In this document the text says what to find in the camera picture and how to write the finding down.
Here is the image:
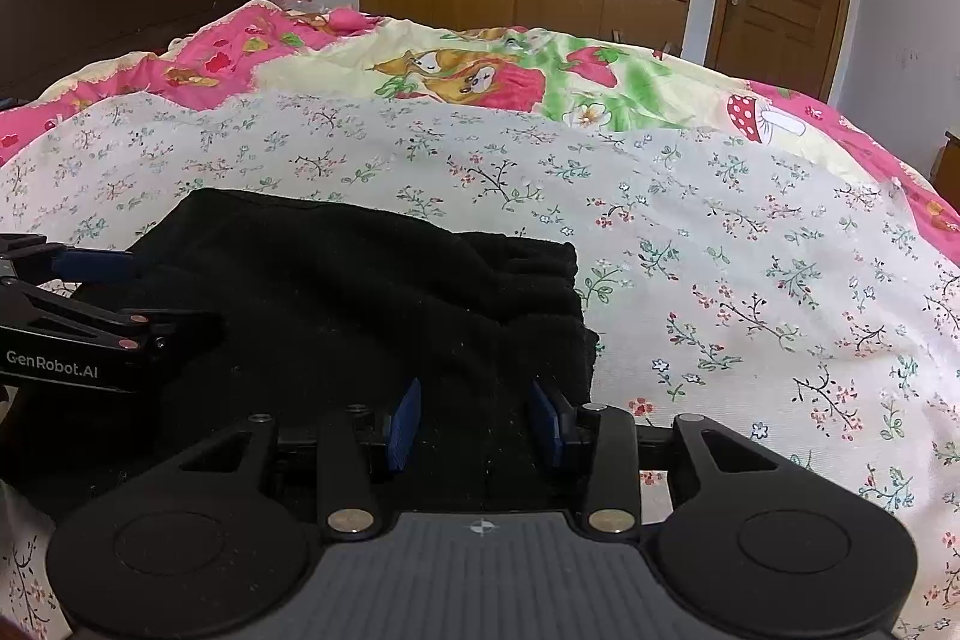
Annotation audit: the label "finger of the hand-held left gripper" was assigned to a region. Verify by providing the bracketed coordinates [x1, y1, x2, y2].
[0, 233, 140, 285]
[0, 280, 226, 360]

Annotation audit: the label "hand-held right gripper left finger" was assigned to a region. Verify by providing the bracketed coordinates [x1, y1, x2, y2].
[176, 377, 425, 540]

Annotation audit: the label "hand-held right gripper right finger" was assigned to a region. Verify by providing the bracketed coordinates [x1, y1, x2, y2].
[527, 380, 800, 536]

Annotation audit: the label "black pants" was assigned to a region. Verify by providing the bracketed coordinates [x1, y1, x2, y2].
[0, 188, 601, 521]

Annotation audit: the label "white floral bed sheet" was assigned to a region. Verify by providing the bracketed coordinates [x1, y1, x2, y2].
[0, 89, 960, 640]

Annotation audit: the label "pink cartoon quilt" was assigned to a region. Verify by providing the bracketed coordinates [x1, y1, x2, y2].
[0, 2, 960, 266]

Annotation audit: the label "wooden tv stand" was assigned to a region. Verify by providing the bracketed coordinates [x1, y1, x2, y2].
[932, 130, 960, 191]

